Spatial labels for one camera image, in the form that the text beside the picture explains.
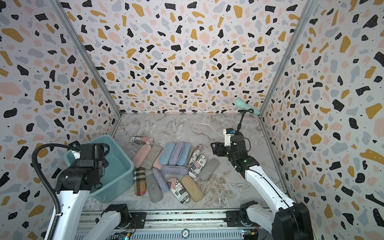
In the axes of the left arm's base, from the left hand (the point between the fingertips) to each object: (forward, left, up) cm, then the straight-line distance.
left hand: (96, 161), depth 66 cm
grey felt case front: (-6, -22, -22) cm, 32 cm away
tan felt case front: (-5, -41, -23) cm, 48 cm away
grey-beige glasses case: (+14, -16, -22) cm, 31 cm away
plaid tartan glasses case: (-1, -13, -22) cm, 26 cm away
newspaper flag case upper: (+15, -44, -20) cm, 50 cm away
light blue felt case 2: (+14, -37, -19) cm, 44 cm away
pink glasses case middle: (+10, -20, -23) cm, 32 cm away
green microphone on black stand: (+30, -72, +4) cm, 78 cm away
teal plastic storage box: (-4, -7, -8) cm, 11 cm away
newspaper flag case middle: (+8, -44, -23) cm, 51 cm away
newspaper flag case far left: (+27, -7, -22) cm, 35 cm away
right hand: (+14, -57, -7) cm, 59 cm away
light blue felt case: (+15, -26, -20) cm, 36 cm away
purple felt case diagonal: (0, -25, -20) cm, 32 cm away
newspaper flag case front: (-5, -34, -23) cm, 41 cm away
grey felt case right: (+6, -51, -22) cm, 56 cm away
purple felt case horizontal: (+5, -32, -20) cm, 38 cm away
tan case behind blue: (+18, -41, -23) cm, 50 cm away
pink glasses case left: (+16, -9, -23) cm, 30 cm away
